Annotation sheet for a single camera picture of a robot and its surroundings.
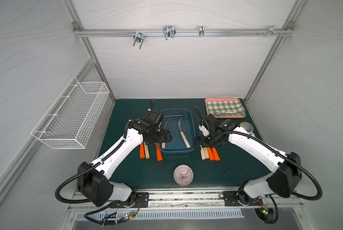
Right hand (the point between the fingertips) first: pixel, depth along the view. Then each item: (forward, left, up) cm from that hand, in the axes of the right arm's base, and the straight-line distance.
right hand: (201, 144), depth 79 cm
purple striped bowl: (-13, +10, -13) cm, 21 cm away
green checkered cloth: (+41, -25, -14) cm, 50 cm away
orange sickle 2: (0, -8, -13) cm, 15 cm away
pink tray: (+50, -25, -13) cm, 57 cm away
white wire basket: (0, +67, +19) cm, 70 cm away
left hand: (0, +21, +3) cm, 21 cm away
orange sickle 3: (0, -10, -13) cm, 16 cm away
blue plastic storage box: (+24, +12, -13) cm, 29 cm away
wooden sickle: (+5, +23, -11) cm, 26 cm away
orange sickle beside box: (-2, +25, -12) cm, 28 cm away
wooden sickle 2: (0, -5, -12) cm, 13 cm away
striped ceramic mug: (+21, -36, -11) cm, 43 cm away
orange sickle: (0, +36, -12) cm, 38 cm away
